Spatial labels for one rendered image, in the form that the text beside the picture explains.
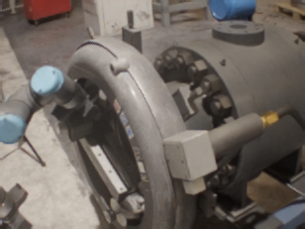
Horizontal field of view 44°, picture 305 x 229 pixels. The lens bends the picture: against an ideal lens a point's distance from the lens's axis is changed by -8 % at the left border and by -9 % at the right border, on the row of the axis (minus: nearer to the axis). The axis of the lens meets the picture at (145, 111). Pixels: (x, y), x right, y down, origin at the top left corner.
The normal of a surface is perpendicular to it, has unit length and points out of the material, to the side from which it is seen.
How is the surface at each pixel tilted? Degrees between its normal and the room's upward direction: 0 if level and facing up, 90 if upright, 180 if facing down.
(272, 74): 48
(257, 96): 57
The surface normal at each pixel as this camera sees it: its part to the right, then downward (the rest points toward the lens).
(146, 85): 0.23, -0.51
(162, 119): 0.34, -0.27
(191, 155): 0.44, -0.04
